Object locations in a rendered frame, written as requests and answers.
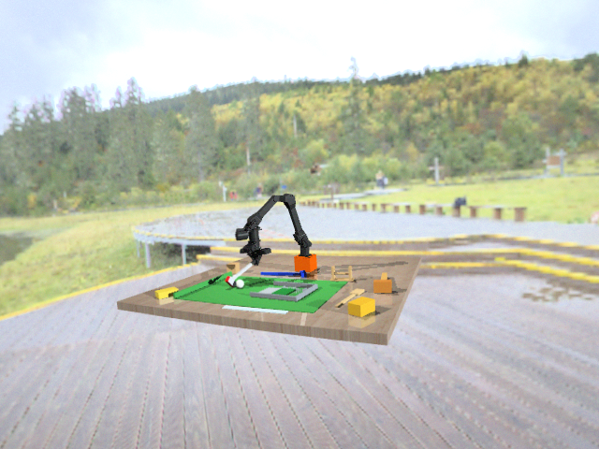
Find yellow cube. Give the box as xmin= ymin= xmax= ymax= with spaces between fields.
xmin=347 ymin=297 xmax=375 ymax=317

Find yellow flat block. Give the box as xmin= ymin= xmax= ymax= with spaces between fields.
xmin=155 ymin=286 xmax=179 ymax=299

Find blue putter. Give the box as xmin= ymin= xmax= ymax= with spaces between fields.
xmin=260 ymin=270 xmax=307 ymax=278

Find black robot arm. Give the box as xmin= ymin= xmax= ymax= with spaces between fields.
xmin=235 ymin=194 xmax=312 ymax=257

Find green putting mat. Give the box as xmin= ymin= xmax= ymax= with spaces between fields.
xmin=174 ymin=276 xmax=348 ymax=313

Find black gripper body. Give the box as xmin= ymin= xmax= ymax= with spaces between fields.
xmin=240 ymin=239 xmax=271 ymax=254

